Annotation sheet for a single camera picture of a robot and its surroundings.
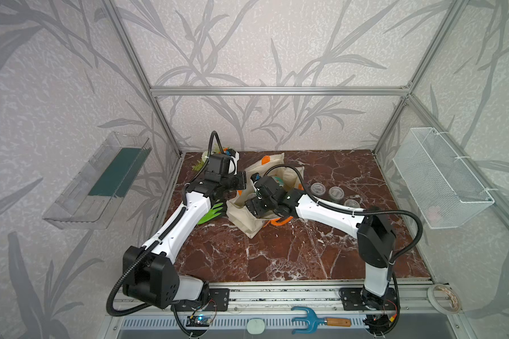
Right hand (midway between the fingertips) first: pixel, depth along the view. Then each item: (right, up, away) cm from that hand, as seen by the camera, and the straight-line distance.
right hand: (253, 200), depth 85 cm
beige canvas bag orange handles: (-6, -6, -3) cm, 9 cm away
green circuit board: (-18, -39, -14) cm, 45 cm away
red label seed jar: (+44, -2, +9) cm, 45 cm away
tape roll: (+64, -33, -12) cm, 73 cm away
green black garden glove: (-20, -8, +9) cm, 23 cm away
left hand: (-2, +10, -4) cm, 10 cm away
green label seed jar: (+37, +1, +12) cm, 39 cm away
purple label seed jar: (+30, +3, +14) cm, 33 cm away
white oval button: (+2, -38, -17) cm, 42 cm away
